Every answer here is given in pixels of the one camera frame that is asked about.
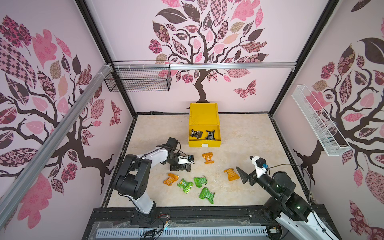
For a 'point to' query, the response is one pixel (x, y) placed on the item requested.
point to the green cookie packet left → (185, 185)
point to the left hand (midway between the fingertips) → (179, 166)
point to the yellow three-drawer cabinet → (203, 117)
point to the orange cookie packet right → (232, 175)
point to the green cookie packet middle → (199, 181)
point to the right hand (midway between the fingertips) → (244, 163)
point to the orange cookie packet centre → (208, 156)
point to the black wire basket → (139, 76)
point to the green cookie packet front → (205, 193)
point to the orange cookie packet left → (172, 178)
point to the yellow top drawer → (201, 142)
